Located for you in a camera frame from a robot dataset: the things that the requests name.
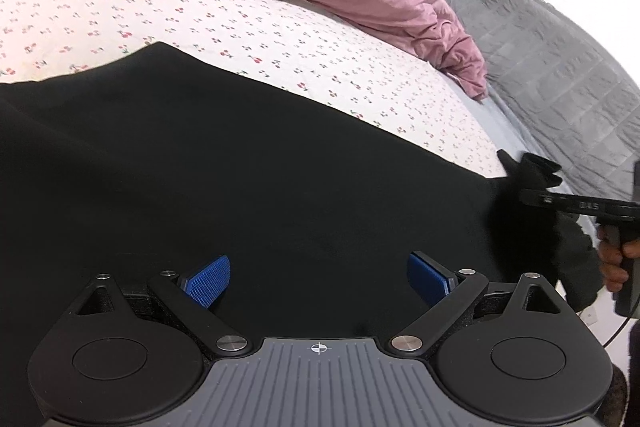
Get grey bed sheet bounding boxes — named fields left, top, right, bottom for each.
left=440, top=67, right=566, bottom=180

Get black pants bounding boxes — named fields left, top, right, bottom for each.
left=0, top=41, right=521, bottom=427

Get grey quilted pillow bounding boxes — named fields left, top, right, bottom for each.
left=440, top=0, right=640, bottom=202

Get cherry print bed pad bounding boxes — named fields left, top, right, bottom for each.
left=0, top=0, right=506, bottom=180

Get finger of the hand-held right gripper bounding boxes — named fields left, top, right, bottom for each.
left=520, top=189, right=566, bottom=212

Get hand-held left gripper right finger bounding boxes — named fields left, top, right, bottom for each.
left=390, top=251, right=566, bottom=353

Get thin dark cable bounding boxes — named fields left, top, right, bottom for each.
left=602, top=302, right=640, bottom=363

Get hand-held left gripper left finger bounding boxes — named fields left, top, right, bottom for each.
left=75, top=256, right=246, bottom=354

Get dark folded garment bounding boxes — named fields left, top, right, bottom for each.
left=496, top=149, right=606, bottom=313

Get person's right hand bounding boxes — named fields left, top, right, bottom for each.
left=597, top=237, right=640, bottom=294

